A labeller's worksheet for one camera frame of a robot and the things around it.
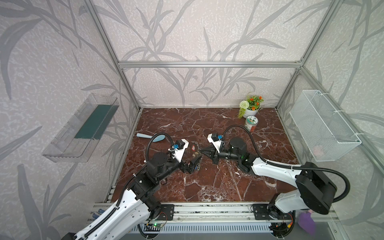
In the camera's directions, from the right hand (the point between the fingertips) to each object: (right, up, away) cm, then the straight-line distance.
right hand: (201, 145), depth 75 cm
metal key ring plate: (-3, -2, +4) cm, 5 cm away
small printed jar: (+34, +11, +27) cm, 45 cm away
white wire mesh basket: (+54, +7, -12) cm, 55 cm away
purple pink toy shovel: (+51, -37, -3) cm, 63 cm away
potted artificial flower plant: (+34, +23, +30) cm, 51 cm away
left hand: (-3, 0, -7) cm, 7 cm away
